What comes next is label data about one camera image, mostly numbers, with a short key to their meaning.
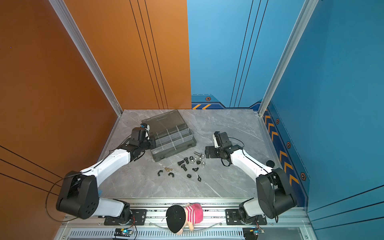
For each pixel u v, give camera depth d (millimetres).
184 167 892
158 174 870
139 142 685
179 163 915
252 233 707
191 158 940
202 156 942
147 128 814
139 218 737
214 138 823
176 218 657
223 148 680
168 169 892
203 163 915
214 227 712
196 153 955
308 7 698
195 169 891
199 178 863
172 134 1007
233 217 725
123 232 709
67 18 727
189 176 863
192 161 917
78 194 428
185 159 929
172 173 872
